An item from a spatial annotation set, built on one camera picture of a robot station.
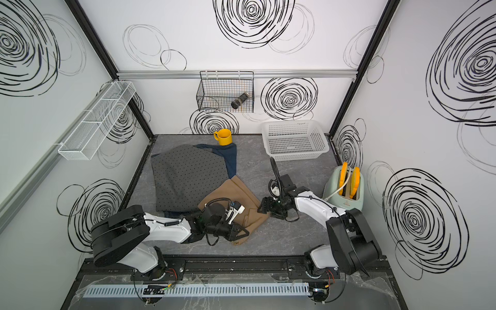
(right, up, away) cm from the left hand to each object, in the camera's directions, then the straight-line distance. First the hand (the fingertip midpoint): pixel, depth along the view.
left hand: (248, 236), depth 77 cm
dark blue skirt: (-11, +33, +34) cm, 49 cm away
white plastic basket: (+26, +41, +31) cm, 58 cm away
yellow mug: (-14, +43, +32) cm, 56 cm away
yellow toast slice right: (+42, +23, -3) cm, 48 cm away
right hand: (+7, +7, +8) cm, 13 cm away
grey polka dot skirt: (-34, +22, +22) cm, 46 cm away
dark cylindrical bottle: (-6, +57, +12) cm, 59 cm away
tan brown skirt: (-6, +16, +15) cm, 22 cm away
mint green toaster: (+38, +14, -2) cm, 41 cm away
